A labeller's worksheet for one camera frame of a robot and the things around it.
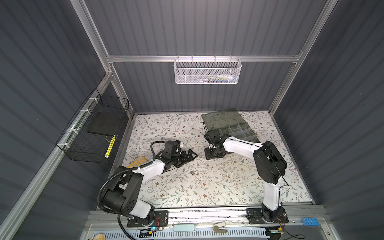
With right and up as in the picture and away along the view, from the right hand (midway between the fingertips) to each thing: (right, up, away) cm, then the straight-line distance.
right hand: (210, 156), depth 95 cm
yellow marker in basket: (-49, +10, -26) cm, 57 cm away
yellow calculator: (-46, -2, -1) cm, 46 cm away
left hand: (-11, +1, -6) cm, 13 cm away
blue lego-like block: (+46, -26, -24) cm, 58 cm away
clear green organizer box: (+18, +21, +20) cm, 34 cm away
